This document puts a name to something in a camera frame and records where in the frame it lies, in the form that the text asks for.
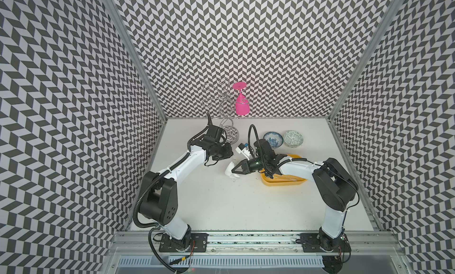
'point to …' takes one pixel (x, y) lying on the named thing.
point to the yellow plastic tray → (279, 179)
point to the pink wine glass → (242, 103)
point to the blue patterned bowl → (274, 139)
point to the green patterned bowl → (292, 139)
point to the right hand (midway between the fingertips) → (233, 173)
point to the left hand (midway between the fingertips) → (232, 154)
